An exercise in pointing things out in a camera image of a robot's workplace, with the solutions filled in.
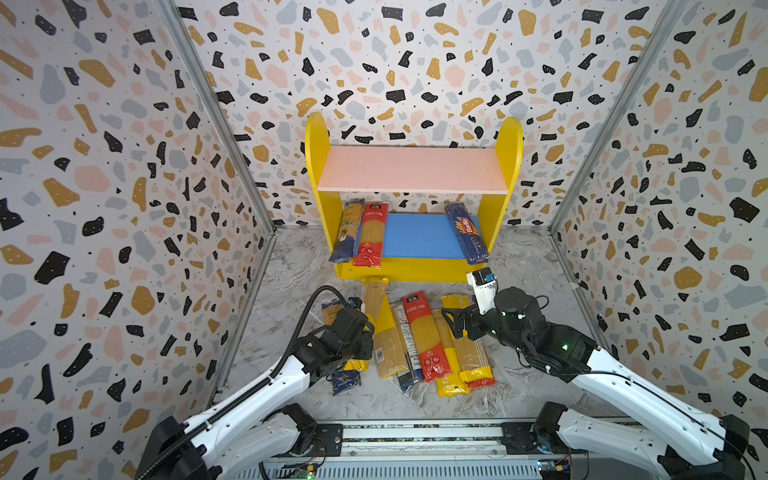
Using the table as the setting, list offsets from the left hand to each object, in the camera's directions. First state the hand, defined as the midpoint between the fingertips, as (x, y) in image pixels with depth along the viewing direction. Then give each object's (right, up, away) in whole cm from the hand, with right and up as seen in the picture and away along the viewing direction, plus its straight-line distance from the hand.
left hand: (371, 334), depth 79 cm
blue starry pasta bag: (-7, -13, +2) cm, 15 cm away
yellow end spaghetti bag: (+22, -14, +2) cm, 26 cm away
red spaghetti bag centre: (+17, -8, +2) cm, 19 cm away
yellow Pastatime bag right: (+27, -8, +2) cm, 28 cm away
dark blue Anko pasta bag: (-9, +24, +13) cm, 29 cm away
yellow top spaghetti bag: (+4, -5, +8) cm, 10 cm away
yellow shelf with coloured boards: (+14, +24, +18) cm, 33 cm away
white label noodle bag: (+9, -7, +6) cm, 13 cm away
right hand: (+20, +11, -10) cm, 25 cm away
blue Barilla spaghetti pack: (+29, +28, +16) cm, 43 cm away
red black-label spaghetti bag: (-2, +23, +12) cm, 26 cm away
